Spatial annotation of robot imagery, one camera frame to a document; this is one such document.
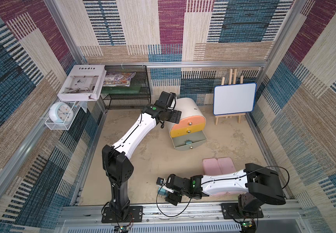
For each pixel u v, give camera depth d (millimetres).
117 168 469
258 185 430
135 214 730
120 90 942
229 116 1051
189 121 849
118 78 849
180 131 869
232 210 742
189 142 954
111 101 1159
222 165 866
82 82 749
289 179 446
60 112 649
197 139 948
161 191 776
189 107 896
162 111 599
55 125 671
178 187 603
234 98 1024
